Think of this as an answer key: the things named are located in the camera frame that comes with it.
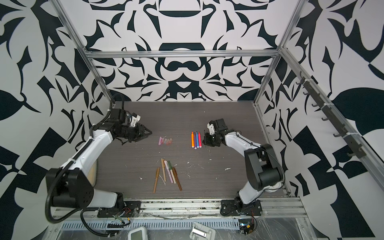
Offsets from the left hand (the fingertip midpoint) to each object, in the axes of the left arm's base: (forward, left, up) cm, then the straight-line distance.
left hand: (150, 132), depth 81 cm
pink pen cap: (+4, -2, -18) cm, 18 cm away
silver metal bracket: (-43, -25, -16) cm, 52 cm away
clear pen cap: (+5, -7, -18) cm, 20 cm away
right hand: (+1, -30, -12) cm, 32 cm away
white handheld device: (-43, +1, -14) cm, 45 cm away
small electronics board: (-41, -47, -19) cm, 65 cm away
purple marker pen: (+3, -25, -18) cm, 30 cm away
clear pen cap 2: (+4, -5, -17) cm, 19 cm away
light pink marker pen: (-18, -10, -19) cm, 27 cm away
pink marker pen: (+4, -28, -17) cm, 33 cm away
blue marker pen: (+5, -26, -18) cm, 32 cm away
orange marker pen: (+5, -23, -18) cm, 30 cm away
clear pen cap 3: (+5, -4, -18) cm, 19 cm away
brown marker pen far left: (-16, -3, -18) cm, 24 cm away
